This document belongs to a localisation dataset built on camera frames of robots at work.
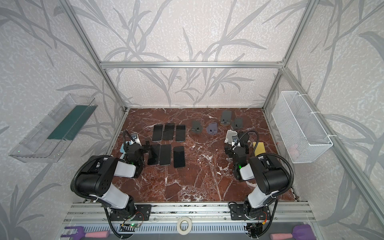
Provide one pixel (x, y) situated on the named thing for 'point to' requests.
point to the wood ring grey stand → (225, 119)
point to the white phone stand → (231, 137)
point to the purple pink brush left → (81, 235)
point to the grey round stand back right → (212, 128)
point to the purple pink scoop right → (301, 232)
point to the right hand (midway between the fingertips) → (237, 137)
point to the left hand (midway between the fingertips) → (139, 135)
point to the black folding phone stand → (243, 138)
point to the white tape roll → (184, 232)
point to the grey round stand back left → (196, 127)
